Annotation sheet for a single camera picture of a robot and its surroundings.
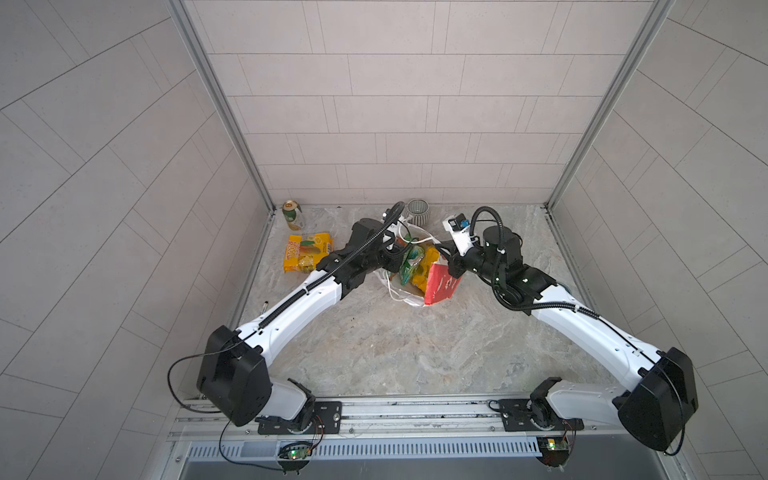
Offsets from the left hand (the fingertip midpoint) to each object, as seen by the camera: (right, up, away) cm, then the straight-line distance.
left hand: (410, 243), depth 78 cm
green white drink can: (-41, +10, +24) cm, 48 cm away
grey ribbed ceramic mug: (+4, +11, +28) cm, 30 cm away
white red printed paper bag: (-3, -13, +10) cm, 17 cm away
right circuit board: (+33, -47, -10) cm, 58 cm away
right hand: (+6, 0, -4) cm, 7 cm away
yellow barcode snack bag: (+6, -4, +7) cm, 10 cm away
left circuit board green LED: (-25, -45, -14) cm, 53 cm away
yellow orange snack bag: (-34, -4, +17) cm, 38 cm away
